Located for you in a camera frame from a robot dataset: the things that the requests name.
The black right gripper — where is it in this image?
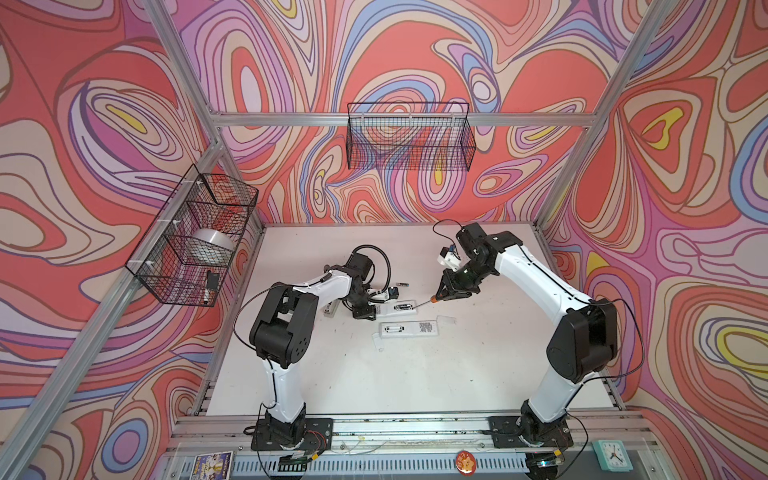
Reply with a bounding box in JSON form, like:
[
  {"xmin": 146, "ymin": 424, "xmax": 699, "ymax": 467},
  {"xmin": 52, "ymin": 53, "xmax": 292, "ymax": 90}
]
[{"xmin": 433, "ymin": 258, "xmax": 492, "ymax": 300}]

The orange black screwdriver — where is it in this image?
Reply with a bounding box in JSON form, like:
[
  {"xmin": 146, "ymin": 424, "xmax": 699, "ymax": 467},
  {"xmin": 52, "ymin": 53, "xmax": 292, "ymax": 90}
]
[{"xmin": 414, "ymin": 297, "xmax": 438, "ymax": 309}]

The white battery cover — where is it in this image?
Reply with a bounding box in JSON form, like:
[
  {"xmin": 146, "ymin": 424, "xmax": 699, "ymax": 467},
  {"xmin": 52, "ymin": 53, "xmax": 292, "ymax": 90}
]
[
  {"xmin": 371, "ymin": 333, "xmax": 384, "ymax": 352},
  {"xmin": 436, "ymin": 315, "xmax": 457, "ymax": 326}
]

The white remote control with batteries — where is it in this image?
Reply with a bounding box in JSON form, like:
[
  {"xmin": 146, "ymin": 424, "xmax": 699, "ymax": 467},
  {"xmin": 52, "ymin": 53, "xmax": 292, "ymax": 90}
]
[{"xmin": 379, "ymin": 320, "xmax": 439, "ymax": 339}]

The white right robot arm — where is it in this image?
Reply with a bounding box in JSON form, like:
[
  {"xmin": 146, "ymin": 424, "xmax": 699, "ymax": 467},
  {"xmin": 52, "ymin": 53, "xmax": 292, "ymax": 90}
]
[{"xmin": 432, "ymin": 223, "xmax": 618, "ymax": 424}]

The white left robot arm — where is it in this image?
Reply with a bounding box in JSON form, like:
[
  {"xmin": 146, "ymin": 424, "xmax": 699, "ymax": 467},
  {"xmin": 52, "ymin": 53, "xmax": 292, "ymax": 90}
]
[{"xmin": 248, "ymin": 252, "xmax": 376, "ymax": 426}]

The white tape roll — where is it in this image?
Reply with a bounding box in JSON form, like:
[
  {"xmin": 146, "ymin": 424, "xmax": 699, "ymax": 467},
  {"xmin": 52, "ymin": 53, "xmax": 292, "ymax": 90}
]
[{"xmin": 187, "ymin": 228, "xmax": 235, "ymax": 266}]

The red round sticker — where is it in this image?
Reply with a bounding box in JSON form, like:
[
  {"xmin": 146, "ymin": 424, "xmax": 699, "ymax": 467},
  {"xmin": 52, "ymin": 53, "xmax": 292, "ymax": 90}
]
[{"xmin": 454, "ymin": 450, "xmax": 477, "ymax": 476}]

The teal small clock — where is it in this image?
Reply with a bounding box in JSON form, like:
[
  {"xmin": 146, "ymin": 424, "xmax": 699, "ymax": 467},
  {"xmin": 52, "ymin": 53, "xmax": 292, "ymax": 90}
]
[{"xmin": 593, "ymin": 440, "xmax": 634, "ymax": 473}]

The colourful card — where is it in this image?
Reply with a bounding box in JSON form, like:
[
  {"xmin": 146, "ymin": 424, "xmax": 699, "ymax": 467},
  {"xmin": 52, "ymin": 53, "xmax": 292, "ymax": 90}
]
[{"xmin": 189, "ymin": 451, "xmax": 234, "ymax": 480}]

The black wire basket back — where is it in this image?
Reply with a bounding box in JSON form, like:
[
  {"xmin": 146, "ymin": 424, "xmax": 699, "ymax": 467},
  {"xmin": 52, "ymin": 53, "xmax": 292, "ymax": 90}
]
[{"xmin": 346, "ymin": 100, "xmax": 476, "ymax": 173}]

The black wire basket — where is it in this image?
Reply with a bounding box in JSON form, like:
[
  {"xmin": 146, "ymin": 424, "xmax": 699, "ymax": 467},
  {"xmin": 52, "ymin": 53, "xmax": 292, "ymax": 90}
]
[
  {"xmin": 125, "ymin": 165, "xmax": 259, "ymax": 307},
  {"xmin": 346, "ymin": 100, "xmax": 476, "ymax": 173}
]

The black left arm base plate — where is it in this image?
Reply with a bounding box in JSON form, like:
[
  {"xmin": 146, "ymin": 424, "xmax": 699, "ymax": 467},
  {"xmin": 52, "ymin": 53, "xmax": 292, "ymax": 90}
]
[{"xmin": 250, "ymin": 417, "xmax": 334, "ymax": 452}]

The black wire basket left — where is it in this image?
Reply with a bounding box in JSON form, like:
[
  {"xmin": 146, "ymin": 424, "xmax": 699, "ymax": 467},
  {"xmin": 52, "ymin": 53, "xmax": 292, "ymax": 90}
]
[{"xmin": 125, "ymin": 165, "xmax": 259, "ymax": 307}]

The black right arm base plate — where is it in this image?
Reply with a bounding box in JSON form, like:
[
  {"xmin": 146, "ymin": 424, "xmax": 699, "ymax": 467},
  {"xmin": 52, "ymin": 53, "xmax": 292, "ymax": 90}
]
[{"xmin": 488, "ymin": 414, "xmax": 574, "ymax": 450}]

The aluminium front rail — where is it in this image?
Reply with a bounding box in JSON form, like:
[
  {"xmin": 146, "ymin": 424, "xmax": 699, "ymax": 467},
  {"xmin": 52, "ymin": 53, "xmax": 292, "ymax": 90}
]
[{"xmin": 166, "ymin": 409, "xmax": 661, "ymax": 454}]

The aluminium frame corner post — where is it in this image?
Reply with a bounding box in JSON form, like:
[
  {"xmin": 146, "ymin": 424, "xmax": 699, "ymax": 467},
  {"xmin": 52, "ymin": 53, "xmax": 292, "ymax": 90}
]
[{"xmin": 534, "ymin": 0, "xmax": 677, "ymax": 231}]

